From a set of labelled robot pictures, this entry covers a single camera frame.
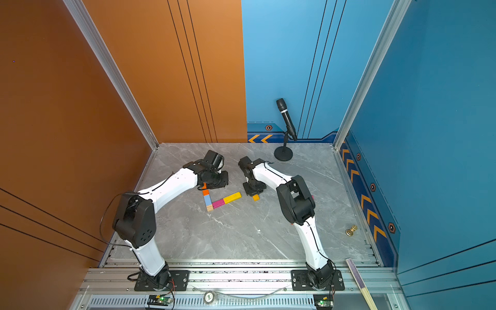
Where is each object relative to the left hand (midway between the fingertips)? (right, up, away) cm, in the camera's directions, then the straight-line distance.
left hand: (229, 179), depth 91 cm
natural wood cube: (-10, -14, 0) cm, 17 cm away
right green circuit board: (+38, -44, -20) cm, 61 cm away
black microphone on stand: (+30, +14, +24) cm, 41 cm away
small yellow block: (+13, -10, +5) cm, 17 cm away
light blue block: (-11, -11, +3) cm, 16 cm away
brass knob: (+54, -22, -8) cm, 59 cm away
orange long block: (-13, -7, +8) cm, 17 cm away
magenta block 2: (+30, -2, -32) cm, 44 cm away
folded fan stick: (+53, -40, -21) cm, 69 cm away
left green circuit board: (-23, -43, -21) cm, 53 cm away
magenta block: (-6, -12, +3) cm, 14 cm away
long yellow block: (+1, -10, +5) cm, 11 cm away
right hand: (+12, -8, +7) cm, 16 cm away
